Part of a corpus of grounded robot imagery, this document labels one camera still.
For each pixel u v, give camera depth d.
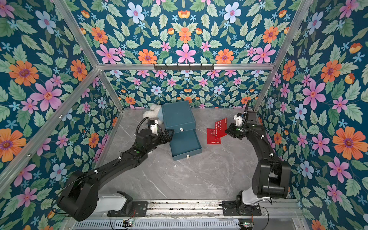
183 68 0.94
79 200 0.41
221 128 0.91
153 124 0.75
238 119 0.80
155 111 1.09
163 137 0.74
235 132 0.75
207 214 0.73
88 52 0.84
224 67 1.71
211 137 1.04
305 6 0.68
